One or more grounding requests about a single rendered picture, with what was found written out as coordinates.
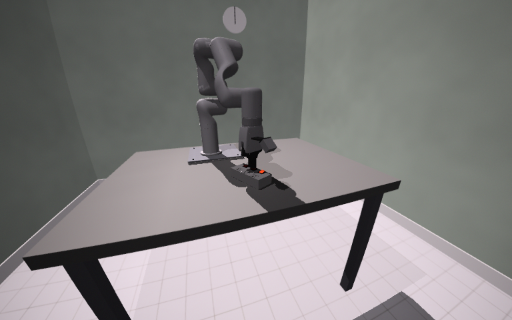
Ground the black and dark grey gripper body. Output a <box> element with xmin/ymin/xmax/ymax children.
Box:
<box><xmin>239</xmin><ymin>125</ymin><xmax>264</xmax><ymax>153</ymax></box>

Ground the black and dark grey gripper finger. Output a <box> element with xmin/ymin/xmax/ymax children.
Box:
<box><xmin>241</xmin><ymin>146</ymin><xmax>255</xmax><ymax>169</ymax></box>
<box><xmin>253</xmin><ymin>150</ymin><xmax>262</xmax><ymax>168</ymax></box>

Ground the dark grey power strip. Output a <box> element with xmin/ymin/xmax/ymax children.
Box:
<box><xmin>231</xmin><ymin>163</ymin><xmax>272</xmax><ymax>189</ymax></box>

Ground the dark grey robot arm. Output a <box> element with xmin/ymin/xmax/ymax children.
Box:
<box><xmin>193</xmin><ymin>37</ymin><xmax>277</xmax><ymax>156</ymax></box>

